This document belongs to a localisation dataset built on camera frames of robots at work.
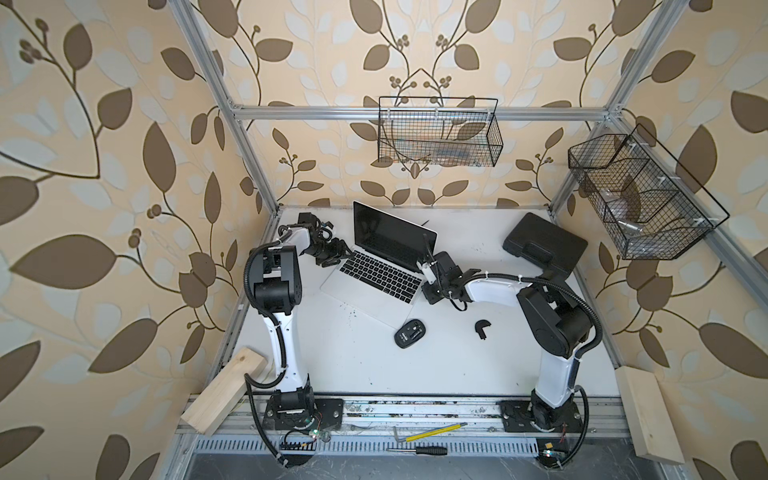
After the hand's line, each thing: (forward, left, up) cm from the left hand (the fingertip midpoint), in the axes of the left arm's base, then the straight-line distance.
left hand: (341, 254), depth 103 cm
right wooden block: (-49, -80, +2) cm, 94 cm away
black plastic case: (+3, -71, +4) cm, 71 cm away
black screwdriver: (-55, -26, -3) cm, 61 cm away
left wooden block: (-44, +25, 0) cm, 51 cm away
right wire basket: (-8, -82, +32) cm, 88 cm away
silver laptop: (-8, -14, -2) cm, 16 cm away
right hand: (-11, -30, -3) cm, 32 cm away
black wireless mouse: (-27, -23, -1) cm, 36 cm away
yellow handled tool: (-52, -26, -3) cm, 58 cm away
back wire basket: (+27, -39, +31) cm, 57 cm away
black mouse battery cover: (-24, -45, -3) cm, 51 cm away
